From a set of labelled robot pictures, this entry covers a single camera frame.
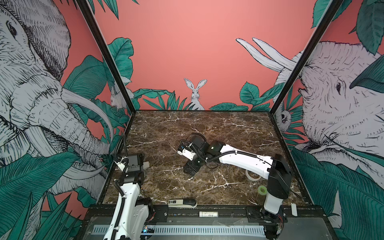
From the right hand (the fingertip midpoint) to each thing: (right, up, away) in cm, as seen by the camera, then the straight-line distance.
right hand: (186, 164), depth 77 cm
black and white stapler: (-2, -19, -3) cm, 19 cm away
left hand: (-31, -2, +3) cm, 31 cm away
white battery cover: (+56, -23, 0) cm, 61 cm away
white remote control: (-26, -4, +13) cm, 29 cm away
